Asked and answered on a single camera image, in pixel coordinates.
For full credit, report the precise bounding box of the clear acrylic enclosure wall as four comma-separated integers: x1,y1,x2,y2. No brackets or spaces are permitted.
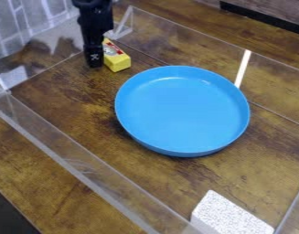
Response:
0,0,299,234

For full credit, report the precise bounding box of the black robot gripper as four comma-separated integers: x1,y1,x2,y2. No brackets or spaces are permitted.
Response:
70,0,113,68

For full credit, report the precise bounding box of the round blue tray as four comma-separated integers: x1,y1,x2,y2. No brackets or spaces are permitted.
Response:
114,66,249,157

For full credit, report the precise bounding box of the white speckled foam block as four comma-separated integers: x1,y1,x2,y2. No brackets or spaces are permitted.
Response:
191,190,273,234

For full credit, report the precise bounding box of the yellow block with label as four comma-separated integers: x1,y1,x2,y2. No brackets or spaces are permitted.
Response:
102,38,132,72

